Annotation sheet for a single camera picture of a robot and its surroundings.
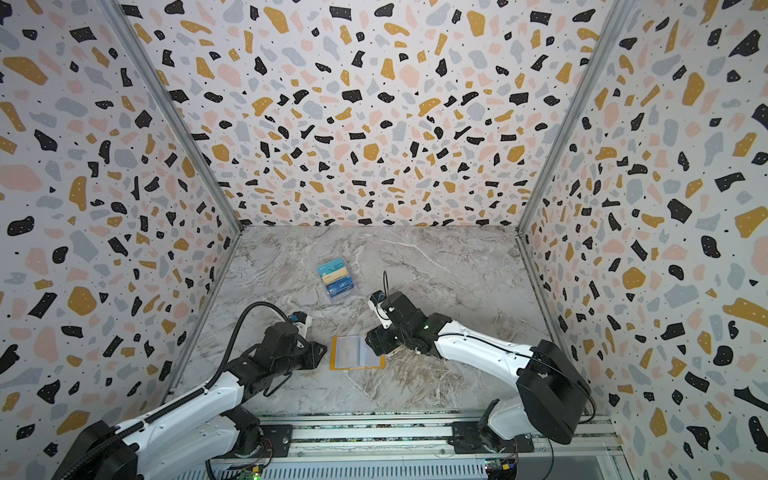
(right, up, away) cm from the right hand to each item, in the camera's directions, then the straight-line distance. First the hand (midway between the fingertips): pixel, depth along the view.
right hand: (373, 331), depth 81 cm
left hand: (-12, -5, +2) cm, 14 cm away
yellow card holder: (-6, -8, +7) cm, 12 cm away
